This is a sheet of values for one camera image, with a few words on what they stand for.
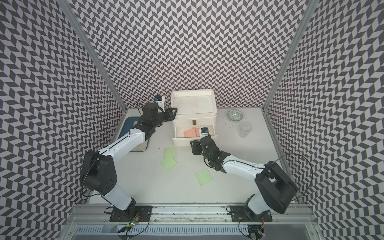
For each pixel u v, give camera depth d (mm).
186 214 739
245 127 1020
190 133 920
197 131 926
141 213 712
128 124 1083
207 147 627
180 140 843
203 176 851
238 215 737
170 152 942
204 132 738
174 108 845
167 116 760
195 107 880
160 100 763
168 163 914
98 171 456
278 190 427
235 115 1118
